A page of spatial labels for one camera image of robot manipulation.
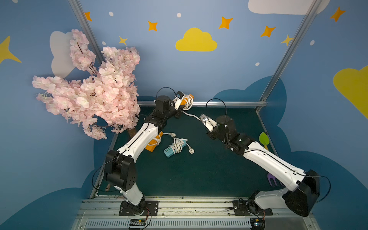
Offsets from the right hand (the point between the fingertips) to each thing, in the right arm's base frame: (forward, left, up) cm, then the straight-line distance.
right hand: (212, 120), depth 78 cm
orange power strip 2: (-7, +38, -24) cm, 45 cm away
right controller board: (-43, -26, -31) cm, 59 cm away
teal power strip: (-9, +25, -23) cm, 35 cm away
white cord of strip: (+9, +15, 0) cm, 17 cm away
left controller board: (-47, +37, -30) cm, 67 cm away
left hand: (+10, +18, +4) cm, 21 cm away
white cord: (-2, +34, -21) cm, 40 cm away
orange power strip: (+10, +14, +4) cm, 17 cm away
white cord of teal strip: (-5, +20, -21) cm, 30 cm away
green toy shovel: (+8, -43, -29) cm, 52 cm away
